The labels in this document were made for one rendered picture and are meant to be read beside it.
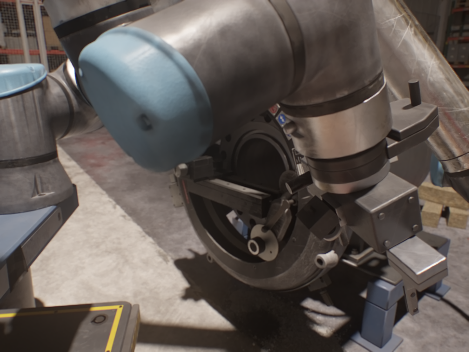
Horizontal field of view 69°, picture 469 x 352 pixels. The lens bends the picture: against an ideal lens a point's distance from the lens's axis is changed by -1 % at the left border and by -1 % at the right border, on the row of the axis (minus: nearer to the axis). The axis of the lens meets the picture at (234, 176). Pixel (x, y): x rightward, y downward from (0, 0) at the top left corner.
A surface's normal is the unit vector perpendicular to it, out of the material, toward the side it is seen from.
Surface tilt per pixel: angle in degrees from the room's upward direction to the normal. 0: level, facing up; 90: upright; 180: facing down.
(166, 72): 69
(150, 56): 58
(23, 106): 90
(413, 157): 85
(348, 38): 101
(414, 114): 25
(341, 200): 113
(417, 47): 76
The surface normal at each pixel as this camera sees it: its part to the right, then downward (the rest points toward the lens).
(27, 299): 1.00, 0.06
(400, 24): 0.04, 0.05
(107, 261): 0.00, -0.96
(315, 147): -0.57, 0.59
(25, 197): 0.53, -0.10
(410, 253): -0.36, -0.80
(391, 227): 0.29, 0.39
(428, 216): -0.57, 0.24
